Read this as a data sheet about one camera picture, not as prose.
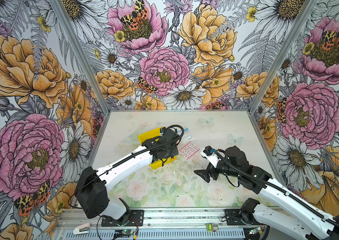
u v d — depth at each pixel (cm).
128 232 71
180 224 74
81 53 88
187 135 106
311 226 43
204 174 63
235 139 105
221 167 63
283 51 88
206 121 115
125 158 49
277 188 48
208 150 61
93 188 41
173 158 80
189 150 99
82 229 70
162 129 73
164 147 57
